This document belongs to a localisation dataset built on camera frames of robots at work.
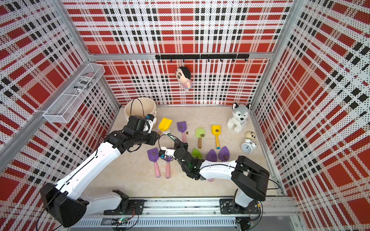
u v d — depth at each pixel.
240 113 0.93
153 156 0.93
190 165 0.62
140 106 0.96
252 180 0.44
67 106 0.91
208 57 0.89
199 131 1.07
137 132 0.60
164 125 0.84
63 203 0.37
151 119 0.68
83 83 0.77
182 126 1.07
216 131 1.04
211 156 0.91
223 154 0.93
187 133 1.04
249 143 0.90
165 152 0.70
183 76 0.91
